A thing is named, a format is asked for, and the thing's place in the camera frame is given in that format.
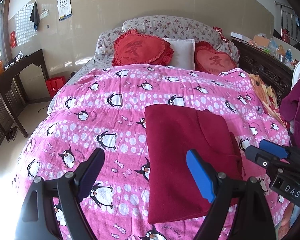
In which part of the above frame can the dark carved wooden headboard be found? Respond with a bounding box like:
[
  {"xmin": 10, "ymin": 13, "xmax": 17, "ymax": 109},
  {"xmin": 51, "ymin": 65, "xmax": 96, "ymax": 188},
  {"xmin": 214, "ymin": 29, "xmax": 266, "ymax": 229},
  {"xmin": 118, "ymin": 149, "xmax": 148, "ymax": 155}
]
[{"xmin": 232, "ymin": 38, "xmax": 293, "ymax": 105}]

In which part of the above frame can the dark cloth on wall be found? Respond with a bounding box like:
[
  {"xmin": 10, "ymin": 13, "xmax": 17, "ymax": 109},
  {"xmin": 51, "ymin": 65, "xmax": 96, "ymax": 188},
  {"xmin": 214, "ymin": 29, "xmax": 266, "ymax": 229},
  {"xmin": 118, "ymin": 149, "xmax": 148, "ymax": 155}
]
[{"xmin": 30, "ymin": 1, "xmax": 40, "ymax": 32}]

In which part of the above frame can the purple garment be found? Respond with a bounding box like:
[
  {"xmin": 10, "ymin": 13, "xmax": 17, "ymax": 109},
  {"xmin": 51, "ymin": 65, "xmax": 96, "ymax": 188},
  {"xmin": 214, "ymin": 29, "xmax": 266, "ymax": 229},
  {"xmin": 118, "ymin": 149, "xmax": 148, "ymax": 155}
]
[{"xmin": 280, "ymin": 79, "xmax": 300, "ymax": 148}]

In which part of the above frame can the pink penguin blanket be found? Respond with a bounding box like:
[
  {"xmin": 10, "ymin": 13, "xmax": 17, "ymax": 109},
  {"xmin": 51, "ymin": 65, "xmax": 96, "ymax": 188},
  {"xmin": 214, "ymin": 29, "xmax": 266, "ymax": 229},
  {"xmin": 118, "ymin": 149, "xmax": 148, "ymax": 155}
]
[{"xmin": 12, "ymin": 64, "xmax": 289, "ymax": 239}]

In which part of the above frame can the orange cartoon blanket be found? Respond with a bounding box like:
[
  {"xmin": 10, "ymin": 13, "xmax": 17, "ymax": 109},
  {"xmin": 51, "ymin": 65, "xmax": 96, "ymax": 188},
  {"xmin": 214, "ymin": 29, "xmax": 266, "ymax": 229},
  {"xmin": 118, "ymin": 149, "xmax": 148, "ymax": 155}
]
[{"xmin": 248, "ymin": 74, "xmax": 290, "ymax": 128}]

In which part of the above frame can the dark red garment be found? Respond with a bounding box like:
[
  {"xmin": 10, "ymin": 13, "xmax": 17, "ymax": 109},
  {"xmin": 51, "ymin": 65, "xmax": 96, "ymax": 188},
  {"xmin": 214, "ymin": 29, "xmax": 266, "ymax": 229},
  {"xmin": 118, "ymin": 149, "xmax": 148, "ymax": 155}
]
[{"xmin": 145, "ymin": 104, "xmax": 242, "ymax": 224}]

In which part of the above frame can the red paper wall decoration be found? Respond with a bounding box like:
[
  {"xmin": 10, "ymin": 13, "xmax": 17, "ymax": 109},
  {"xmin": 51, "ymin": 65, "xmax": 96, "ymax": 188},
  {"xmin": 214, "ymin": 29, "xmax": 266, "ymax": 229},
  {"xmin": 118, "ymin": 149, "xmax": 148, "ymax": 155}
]
[{"xmin": 10, "ymin": 31, "xmax": 17, "ymax": 48}]

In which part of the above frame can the white pillow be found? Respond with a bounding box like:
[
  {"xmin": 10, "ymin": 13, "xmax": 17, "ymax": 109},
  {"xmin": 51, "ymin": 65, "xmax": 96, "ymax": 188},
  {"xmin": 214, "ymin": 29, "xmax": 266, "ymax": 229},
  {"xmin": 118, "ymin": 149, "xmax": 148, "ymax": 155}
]
[{"xmin": 164, "ymin": 38, "xmax": 196, "ymax": 70}]

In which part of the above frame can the large red heart cushion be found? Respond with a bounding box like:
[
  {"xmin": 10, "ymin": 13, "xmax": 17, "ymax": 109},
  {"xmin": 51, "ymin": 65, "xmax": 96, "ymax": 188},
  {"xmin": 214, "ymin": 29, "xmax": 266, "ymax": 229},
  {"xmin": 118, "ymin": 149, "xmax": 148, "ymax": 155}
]
[{"xmin": 112, "ymin": 29, "xmax": 174, "ymax": 66}]

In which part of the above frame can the dark wooden console table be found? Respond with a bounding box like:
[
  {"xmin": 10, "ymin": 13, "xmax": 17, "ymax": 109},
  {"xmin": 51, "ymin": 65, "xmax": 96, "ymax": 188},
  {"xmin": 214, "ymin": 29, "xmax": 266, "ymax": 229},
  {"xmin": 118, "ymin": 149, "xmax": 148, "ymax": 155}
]
[{"xmin": 0, "ymin": 49, "xmax": 49, "ymax": 138}]

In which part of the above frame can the red gift bag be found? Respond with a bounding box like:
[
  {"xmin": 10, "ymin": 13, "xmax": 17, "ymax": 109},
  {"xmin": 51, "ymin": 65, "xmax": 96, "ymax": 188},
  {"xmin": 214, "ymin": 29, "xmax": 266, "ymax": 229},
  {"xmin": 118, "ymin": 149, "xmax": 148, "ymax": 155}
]
[{"xmin": 45, "ymin": 76, "xmax": 66, "ymax": 98}]

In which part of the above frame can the small red heart cushion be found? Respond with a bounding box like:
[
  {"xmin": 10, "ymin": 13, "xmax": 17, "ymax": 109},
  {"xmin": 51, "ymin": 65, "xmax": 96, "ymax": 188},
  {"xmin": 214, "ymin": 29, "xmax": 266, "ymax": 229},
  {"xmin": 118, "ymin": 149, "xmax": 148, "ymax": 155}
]
[{"xmin": 194, "ymin": 41, "xmax": 237, "ymax": 75}]

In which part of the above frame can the eye chart wall poster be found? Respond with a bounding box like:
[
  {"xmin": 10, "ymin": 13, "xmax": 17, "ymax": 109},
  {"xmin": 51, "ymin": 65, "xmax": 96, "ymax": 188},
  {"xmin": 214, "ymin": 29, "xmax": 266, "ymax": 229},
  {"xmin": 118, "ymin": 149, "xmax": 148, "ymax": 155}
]
[{"xmin": 57, "ymin": 0, "xmax": 72, "ymax": 22}]

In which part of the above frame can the black slippers pair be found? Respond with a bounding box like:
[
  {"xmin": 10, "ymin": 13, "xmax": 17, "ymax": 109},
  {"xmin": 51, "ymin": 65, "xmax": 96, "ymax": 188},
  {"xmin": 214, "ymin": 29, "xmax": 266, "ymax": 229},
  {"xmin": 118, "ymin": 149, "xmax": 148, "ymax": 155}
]
[{"xmin": 6, "ymin": 126, "xmax": 18, "ymax": 142}]

